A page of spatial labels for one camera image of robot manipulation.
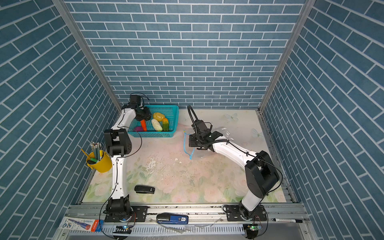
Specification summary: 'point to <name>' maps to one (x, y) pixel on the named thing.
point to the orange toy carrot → (144, 125)
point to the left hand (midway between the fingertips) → (148, 113)
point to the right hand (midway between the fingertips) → (189, 138)
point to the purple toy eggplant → (138, 129)
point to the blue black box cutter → (165, 218)
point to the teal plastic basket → (171, 112)
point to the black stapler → (144, 189)
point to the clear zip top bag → (194, 153)
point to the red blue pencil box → (82, 224)
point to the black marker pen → (287, 220)
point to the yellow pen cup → (104, 164)
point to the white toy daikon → (156, 125)
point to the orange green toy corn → (165, 124)
